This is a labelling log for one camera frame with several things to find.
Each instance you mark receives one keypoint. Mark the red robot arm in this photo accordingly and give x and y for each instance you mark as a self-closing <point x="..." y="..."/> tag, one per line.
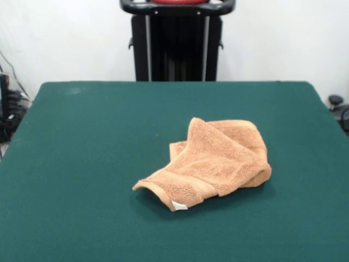
<point x="177" y="1"/>

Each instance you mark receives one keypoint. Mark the orange terry towel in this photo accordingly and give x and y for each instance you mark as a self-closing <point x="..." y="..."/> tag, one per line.
<point x="218" y="161"/>

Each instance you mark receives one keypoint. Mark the dark green table cloth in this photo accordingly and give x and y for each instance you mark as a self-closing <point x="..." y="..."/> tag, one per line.
<point x="81" y="177"/>

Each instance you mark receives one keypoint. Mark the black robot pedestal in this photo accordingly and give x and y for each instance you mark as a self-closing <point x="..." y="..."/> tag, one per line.
<point x="177" y="46"/>

